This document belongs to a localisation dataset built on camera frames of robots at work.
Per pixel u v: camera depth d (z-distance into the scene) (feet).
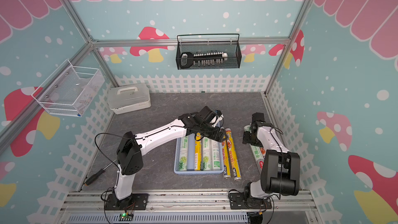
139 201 2.44
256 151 2.86
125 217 2.39
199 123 2.08
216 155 2.78
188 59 2.94
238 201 2.43
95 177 2.65
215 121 2.22
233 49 3.09
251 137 2.66
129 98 3.34
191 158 2.87
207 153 2.83
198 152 2.85
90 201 2.50
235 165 2.71
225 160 2.73
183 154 2.79
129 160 1.55
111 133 1.61
